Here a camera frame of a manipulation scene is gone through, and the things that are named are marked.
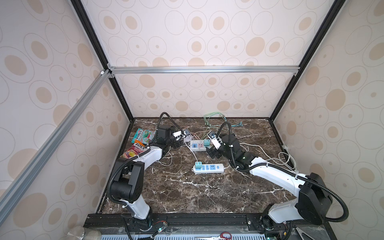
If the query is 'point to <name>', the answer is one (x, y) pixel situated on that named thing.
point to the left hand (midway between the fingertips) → (180, 128)
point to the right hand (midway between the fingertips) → (214, 140)
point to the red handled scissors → (221, 237)
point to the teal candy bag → (143, 136)
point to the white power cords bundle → (284, 159)
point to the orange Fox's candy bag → (133, 150)
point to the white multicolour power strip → (198, 145)
